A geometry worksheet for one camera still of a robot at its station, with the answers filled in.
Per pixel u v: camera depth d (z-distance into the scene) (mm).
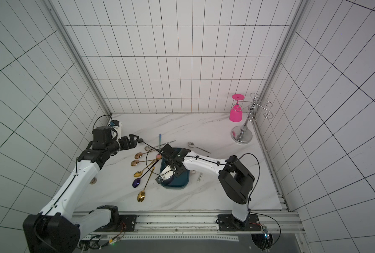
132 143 717
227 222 727
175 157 632
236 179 461
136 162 945
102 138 579
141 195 813
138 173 880
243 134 1055
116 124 696
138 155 974
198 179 856
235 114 997
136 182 855
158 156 949
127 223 727
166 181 745
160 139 1041
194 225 728
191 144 1001
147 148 986
